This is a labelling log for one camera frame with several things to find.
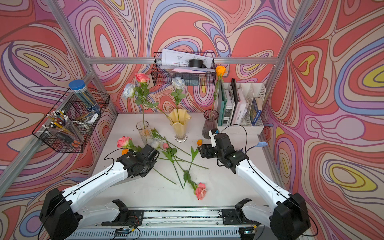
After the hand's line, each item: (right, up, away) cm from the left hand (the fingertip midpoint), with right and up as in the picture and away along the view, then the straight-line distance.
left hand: (156, 163), depth 82 cm
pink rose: (+24, -13, -3) cm, 28 cm away
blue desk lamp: (+56, +12, -7) cm, 57 cm away
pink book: (+50, +31, +10) cm, 60 cm away
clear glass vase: (-10, +17, +11) cm, 23 cm away
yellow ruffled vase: (+11, +26, +12) cm, 30 cm away
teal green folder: (+38, +34, +4) cm, 51 cm away
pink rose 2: (-16, +12, 0) cm, 20 cm away
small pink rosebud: (+6, +2, +13) cm, 15 cm away
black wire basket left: (-33, +23, -8) cm, 41 cm away
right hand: (+28, +7, -1) cm, 29 cm away
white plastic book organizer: (+61, +46, +22) cm, 80 cm away
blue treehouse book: (+63, +30, +19) cm, 72 cm away
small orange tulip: (+17, -9, +3) cm, 20 cm away
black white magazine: (+45, +37, +8) cm, 59 cm away
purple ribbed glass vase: (+32, +27, +13) cm, 44 cm away
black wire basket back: (0, +55, +19) cm, 59 cm away
